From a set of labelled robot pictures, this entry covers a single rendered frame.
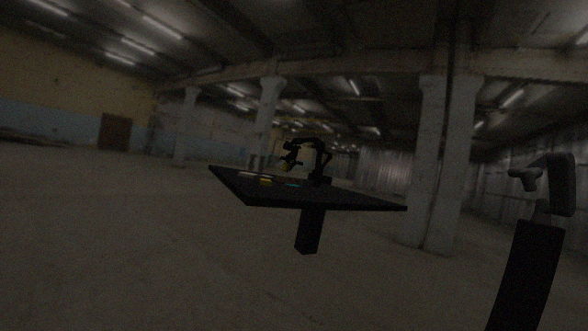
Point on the yellow flat block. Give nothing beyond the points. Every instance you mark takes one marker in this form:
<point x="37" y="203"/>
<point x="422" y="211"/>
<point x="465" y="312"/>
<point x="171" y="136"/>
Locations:
<point x="265" y="182"/>

